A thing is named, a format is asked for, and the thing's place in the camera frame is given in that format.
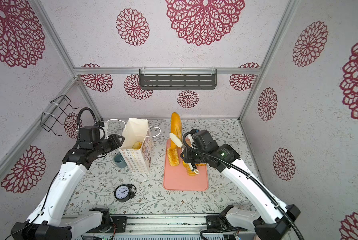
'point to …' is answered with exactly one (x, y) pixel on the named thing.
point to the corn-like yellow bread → (173, 156)
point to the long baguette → (176, 128)
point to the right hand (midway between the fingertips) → (181, 151)
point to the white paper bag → (137, 130)
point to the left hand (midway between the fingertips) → (122, 141)
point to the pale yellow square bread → (136, 145)
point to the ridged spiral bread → (189, 169)
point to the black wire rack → (55, 113)
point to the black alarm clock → (123, 192)
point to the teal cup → (119, 161)
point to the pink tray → (176, 178)
